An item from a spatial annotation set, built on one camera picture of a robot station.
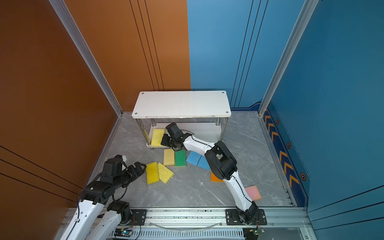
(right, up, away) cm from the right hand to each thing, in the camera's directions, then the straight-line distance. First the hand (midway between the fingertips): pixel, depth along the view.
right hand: (159, 142), depth 93 cm
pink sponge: (+54, -26, -13) cm, 62 cm away
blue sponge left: (+21, -10, +1) cm, 24 cm away
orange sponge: (+32, -15, -21) cm, 41 cm away
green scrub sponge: (+13, -10, 0) cm, 17 cm away
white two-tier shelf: (+26, +16, -21) cm, 37 cm away
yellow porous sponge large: (-2, +5, +2) cm, 5 cm away
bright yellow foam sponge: (-3, -18, -6) cm, 19 cm away
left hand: (-5, -12, -16) cm, 21 cm away
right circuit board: (+49, -41, -23) cm, 68 cm away
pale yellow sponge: (+6, -10, +1) cm, 11 cm away
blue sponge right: (+28, -13, -2) cm, 31 cm away
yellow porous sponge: (+5, -18, -6) cm, 20 cm away
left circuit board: (-12, -40, -23) cm, 48 cm away
